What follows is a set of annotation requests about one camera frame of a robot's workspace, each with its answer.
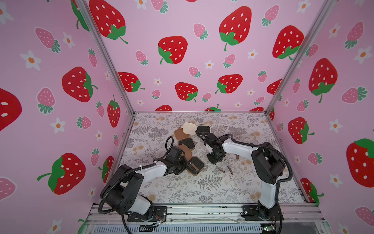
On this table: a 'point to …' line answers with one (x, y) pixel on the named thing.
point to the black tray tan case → (195, 165)
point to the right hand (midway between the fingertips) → (210, 161)
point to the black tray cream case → (204, 129)
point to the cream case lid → (189, 128)
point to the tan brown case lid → (187, 152)
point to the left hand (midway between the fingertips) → (191, 165)
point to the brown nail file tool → (230, 169)
